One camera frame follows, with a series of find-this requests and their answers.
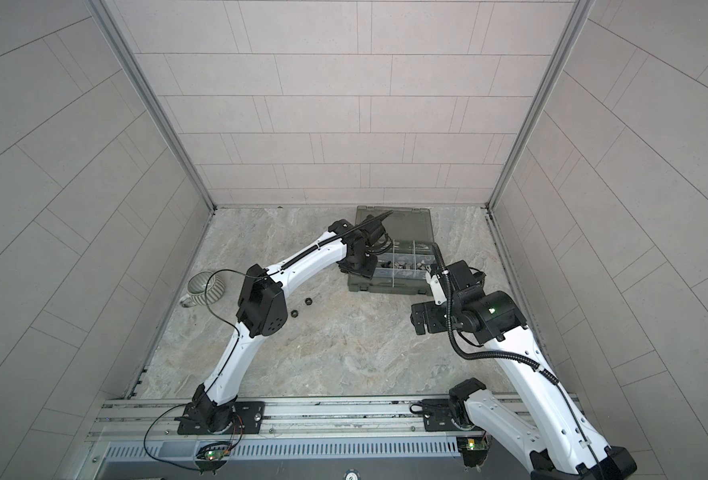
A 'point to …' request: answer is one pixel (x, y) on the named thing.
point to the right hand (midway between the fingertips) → (427, 316)
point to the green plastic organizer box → (404, 262)
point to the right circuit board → (475, 449)
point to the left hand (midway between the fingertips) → (375, 270)
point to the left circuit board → (214, 455)
